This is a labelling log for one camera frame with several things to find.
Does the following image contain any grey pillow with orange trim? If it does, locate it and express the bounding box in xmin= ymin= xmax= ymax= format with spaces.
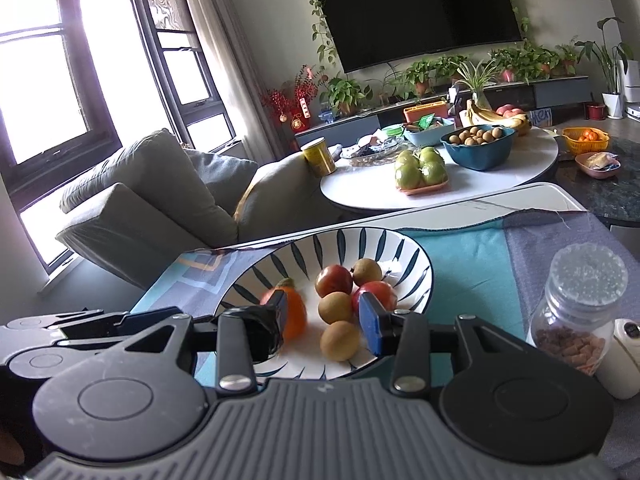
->
xmin=234 ymin=152 xmax=322 ymax=241

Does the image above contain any white plastic bottle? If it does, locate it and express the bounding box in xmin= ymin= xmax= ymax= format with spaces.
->
xmin=595 ymin=319 xmax=640 ymax=401

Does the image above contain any blue patterned tablecloth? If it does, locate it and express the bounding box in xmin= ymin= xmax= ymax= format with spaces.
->
xmin=130 ymin=210 xmax=640 ymax=480

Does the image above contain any light blue rectangular tray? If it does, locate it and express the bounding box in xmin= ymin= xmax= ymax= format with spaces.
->
xmin=404 ymin=119 xmax=456 ymax=147

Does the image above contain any gold tin can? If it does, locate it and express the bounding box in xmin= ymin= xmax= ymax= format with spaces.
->
xmin=301 ymin=137 xmax=337 ymax=177

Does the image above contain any striped white ceramic bowl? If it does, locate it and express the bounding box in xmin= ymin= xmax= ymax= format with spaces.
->
xmin=212 ymin=227 xmax=435 ymax=380

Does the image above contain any potted green plant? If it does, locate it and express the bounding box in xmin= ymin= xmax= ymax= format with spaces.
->
xmin=435 ymin=55 xmax=468 ymax=81
xmin=400 ymin=60 xmax=436 ymax=98

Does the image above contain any beige curtain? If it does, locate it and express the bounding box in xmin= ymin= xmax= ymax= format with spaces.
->
xmin=177 ymin=0 xmax=286 ymax=161

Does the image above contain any dark framed window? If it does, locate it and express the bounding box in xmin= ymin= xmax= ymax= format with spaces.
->
xmin=0 ymin=0 xmax=237 ymax=277

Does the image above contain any pink snack dish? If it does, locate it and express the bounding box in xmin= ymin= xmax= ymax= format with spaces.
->
xmin=575 ymin=151 xmax=622 ymax=179

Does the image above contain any bunch of yellow bananas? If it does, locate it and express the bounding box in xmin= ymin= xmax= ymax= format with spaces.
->
xmin=466 ymin=100 xmax=531 ymax=133

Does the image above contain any orange fruit tray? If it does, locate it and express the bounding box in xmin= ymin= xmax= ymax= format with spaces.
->
xmin=395 ymin=182 xmax=449 ymax=196

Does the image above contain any black flat television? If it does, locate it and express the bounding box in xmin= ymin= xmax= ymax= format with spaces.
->
xmin=310 ymin=0 xmax=523 ymax=74

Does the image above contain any large orange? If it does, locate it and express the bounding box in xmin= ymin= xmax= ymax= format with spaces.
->
xmin=260 ymin=277 xmax=307 ymax=338

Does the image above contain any orange box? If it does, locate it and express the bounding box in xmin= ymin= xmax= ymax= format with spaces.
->
xmin=404 ymin=101 xmax=448 ymax=123

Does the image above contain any potted pothos plant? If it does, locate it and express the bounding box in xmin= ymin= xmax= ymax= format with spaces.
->
xmin=320 ymin=75 xmax=373 ymax=116

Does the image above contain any glass plate with snacks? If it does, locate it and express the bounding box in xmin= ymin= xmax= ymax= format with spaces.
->
xmin=345 ymin=137 xmax=401 ymax=166

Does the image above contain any row of potted plants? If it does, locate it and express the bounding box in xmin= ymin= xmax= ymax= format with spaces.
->
xmin=487 ymin=42 xmax=581 ymax=83

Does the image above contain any tall plant in white pot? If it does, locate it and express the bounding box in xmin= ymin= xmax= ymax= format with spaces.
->
xmin=575 ymin=16 xmax=633 ymax=120

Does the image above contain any grey throw pillow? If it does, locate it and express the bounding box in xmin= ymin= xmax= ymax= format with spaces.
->
xmin=187 ymin=147 xmax=258 ymax=213

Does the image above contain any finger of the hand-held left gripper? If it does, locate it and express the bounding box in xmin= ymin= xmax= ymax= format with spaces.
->
xmin=0 ymin=326 xmax=133 ymax=356
xmin=47 ymin=307 xmax=193 ymax=330

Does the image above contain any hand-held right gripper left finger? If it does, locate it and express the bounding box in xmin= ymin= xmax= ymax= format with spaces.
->
xmin=120 ymin=290 xmax=290 ymax=394

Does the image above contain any pile of brown longans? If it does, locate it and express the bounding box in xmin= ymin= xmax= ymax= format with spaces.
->
xmin=448 ymin=127 xmax=505 ymax=146

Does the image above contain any dark marble round table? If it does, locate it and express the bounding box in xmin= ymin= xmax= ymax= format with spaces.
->
xmin=555 ymin=137 xmax=640 ymax=226

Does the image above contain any round white table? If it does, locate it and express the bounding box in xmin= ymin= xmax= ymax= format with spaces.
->
xmin=320 ymin=125 xmax=559 ymax=212

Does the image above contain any blue fruit bowl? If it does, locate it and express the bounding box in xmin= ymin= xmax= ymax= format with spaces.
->
xmin=440 ymin=125 xmax=516 ymax=171

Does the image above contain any clear plastic pill bottle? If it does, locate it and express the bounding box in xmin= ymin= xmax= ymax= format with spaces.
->
xmin=527 ymin=244 xmax=628 ymax=376

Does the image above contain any red round fruit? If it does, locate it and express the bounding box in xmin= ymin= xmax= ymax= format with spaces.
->
xmin=315 ymin=265 xmax=354 ymax=298
xmin=351 ymin=281 xmax=398 ymax=313

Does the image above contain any orange plastic basket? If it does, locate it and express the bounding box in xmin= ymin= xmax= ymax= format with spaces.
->
xmin=562 ymin=127 xmax=611 ymax=156

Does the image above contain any grey sofa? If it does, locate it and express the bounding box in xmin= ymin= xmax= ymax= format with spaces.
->
xmin=55 ymin=129 xmax=346 ymax=291

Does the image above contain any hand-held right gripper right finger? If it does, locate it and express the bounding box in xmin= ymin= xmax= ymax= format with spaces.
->
xmin=359 ymin=292 xmax=533 ymax=394

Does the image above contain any spider plant in vase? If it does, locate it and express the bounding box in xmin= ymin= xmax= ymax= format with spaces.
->
xmin=452 ymin=60 xmax=501 ymax=111

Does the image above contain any white air purifier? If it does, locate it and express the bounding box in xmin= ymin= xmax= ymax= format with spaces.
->
xmin=617 ymin=60 xmax=640 ymax=103

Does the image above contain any person's left hand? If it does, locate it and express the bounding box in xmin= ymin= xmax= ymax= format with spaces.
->
xmin=0 ymin=432 xmax=23 ymax=467

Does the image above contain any red berry decoration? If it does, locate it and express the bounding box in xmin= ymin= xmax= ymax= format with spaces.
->
xmin=260 ymin=66 xmax=321 ymax=133

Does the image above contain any brown kiwi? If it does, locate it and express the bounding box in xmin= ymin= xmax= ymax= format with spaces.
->
xmin=352 ymin=258 xmax=383 ymax=286
xmin=320 ymin=321 xmax=361 ymax=362
xmin=318 ymin=291 xmax=355 ymax=325

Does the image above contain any grey television cabinet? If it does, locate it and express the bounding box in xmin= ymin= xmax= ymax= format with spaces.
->
xmin=292 ymin=76 xmax=590 ymax=133

